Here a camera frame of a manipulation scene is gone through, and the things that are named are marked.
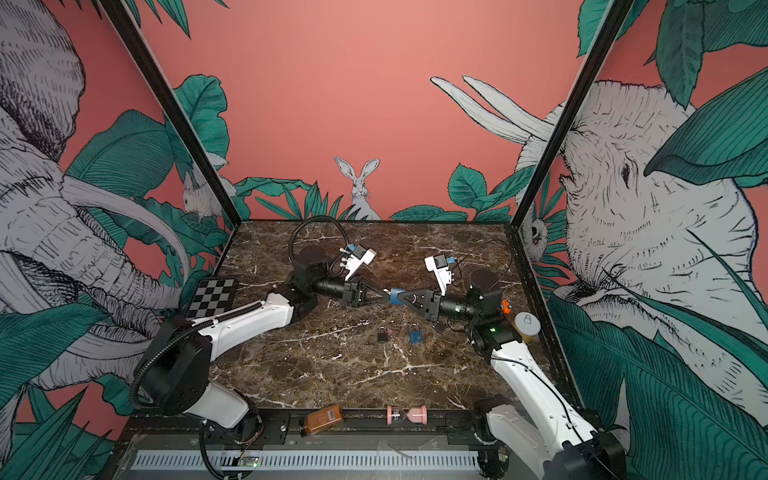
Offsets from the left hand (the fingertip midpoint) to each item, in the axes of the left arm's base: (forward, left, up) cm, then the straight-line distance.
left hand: (387, 300), depth 67 cm
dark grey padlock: (+3, +1, -28) cm, 28 cm away
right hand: (0, -3, +1) cm, 3 cm away
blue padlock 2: (+3, -9, -28) cm, 29 cm away
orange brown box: (-20, +17, -23) cm, 35 cm away
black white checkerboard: (+17, +57, -25) cm, 64 cm away
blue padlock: (+1, -2, 0) cm, 2 cm away
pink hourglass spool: (-19, -7, -26) cm, 33 cm away
